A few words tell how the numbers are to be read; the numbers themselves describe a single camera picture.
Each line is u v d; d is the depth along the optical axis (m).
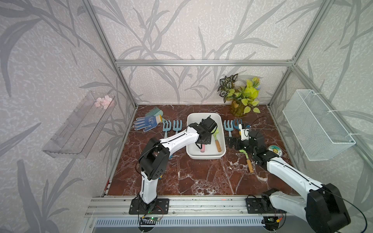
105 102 0.77
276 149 0.86
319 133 0.60
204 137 0.65
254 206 0.74
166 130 1.04
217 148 0.95
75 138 0.64
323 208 0.40
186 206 0.75
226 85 1.04
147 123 1.08
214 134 0.89
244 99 0.97
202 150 0.87
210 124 0.71
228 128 1.05
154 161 0.49
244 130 0.72
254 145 0.64
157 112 1.16
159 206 0.74
